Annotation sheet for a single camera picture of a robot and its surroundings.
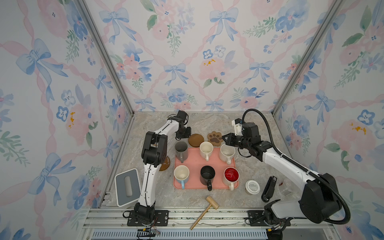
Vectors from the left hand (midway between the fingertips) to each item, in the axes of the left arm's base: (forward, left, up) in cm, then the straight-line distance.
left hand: (190, 134), depth 105 cm
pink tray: (-20, -4, -1) cm, 21 cm away
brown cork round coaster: (-3, -3, -2) cm, 5 cm away
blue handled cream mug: (-28, +4, 0) cm, 29 cm away
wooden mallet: (-44, -13, 0) cm, 46 cm away
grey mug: (-19, +4, +9) cm, 21 cm away
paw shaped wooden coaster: (-2, -18, -1) cm, 18 cm away
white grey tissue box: (-37, +32, +2) cm, 49 cm away
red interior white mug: (-30, -24, +1) cm, 38 cm away
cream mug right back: (-15, -24, +1) cm, 28 cm away
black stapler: (-37, -43, +1) cm, 57 cm away
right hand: (-13, -18, +17) cm, 28 cm away
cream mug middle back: (-14, -11, +2) cm, 17 cm away
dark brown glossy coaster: (-22, +15, -2) cm, 27 cm away
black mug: (-29, -11, +1) cm, 31 cm away
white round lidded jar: (-37, -34, +5) cm, 50 cm away
